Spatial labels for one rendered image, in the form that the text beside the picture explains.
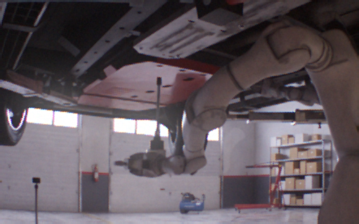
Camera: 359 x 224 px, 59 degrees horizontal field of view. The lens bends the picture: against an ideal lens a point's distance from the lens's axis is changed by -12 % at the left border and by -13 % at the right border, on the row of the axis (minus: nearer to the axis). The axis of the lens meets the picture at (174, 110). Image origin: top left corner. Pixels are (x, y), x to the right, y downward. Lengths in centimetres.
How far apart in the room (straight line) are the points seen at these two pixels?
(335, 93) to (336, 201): 29
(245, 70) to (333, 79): 26
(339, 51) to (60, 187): 967
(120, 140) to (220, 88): 1010
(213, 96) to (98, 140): 976
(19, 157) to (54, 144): 115
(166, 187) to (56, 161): 373
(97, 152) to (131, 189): 156
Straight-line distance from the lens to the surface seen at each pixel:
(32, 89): 178
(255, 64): 86
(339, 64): 97
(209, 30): 132
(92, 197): 1050
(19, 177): 1002
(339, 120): 98
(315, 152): 1156
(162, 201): 1160
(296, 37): 85
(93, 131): 1057
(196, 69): 178
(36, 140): 1014
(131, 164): 155
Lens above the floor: 108
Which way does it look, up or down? 11 degrees up
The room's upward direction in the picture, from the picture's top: 1 degrees clockwise
